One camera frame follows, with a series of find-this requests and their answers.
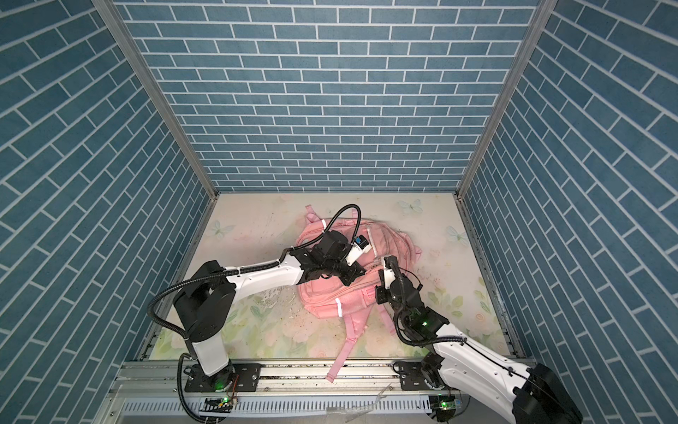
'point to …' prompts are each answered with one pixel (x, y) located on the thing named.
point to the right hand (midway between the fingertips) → (376, 270)
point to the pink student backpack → (336, 297)
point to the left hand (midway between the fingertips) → (365, 272)
